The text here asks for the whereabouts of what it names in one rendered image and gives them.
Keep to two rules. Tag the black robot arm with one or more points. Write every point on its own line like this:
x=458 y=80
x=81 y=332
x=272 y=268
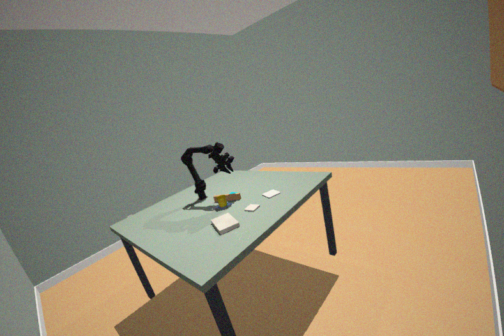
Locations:
x=186 y=158

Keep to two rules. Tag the white flat square tile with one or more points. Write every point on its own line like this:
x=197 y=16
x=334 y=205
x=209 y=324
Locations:
x=271 y=193
x=252 y=207

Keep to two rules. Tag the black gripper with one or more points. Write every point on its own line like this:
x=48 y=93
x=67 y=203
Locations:
x=221 y=165

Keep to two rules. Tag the olive yellow cup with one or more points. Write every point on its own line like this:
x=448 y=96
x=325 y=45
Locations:
x=221 y=201

